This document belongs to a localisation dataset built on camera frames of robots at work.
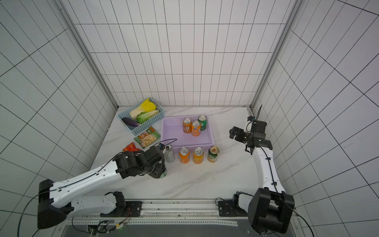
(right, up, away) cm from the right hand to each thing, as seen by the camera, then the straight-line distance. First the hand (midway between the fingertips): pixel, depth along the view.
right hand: (232, 130), depth 83 cm
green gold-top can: (-12, -12, -1) cm, 17 cm away
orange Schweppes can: (-20, -14, -2) cm, 24 cm away
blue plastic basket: (-62, -1, +14) cm, 64 cm away
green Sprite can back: (-16, +6, +14) cm, 22 cm away
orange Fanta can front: (-28, -14, -1) cm, 31 cm away
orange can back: (-27, +3, +12) cm, 29 cm away
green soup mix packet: (-54, -7, +17) cm, 57 cm away
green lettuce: (-58, +8, +19) cm, 62 cm away
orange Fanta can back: (-21, 0, +11) cm, 23 cm away
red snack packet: (-64, -12, +11) cm, 66 cm away
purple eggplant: (-70, +5, +23) cm, 73 cm away
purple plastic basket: (-38, -4, +22) cm, 44 cm away
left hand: (-43, -19, -10) cm, 48 cm away
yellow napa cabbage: (-58, +16, +26) cm, 66 cm away
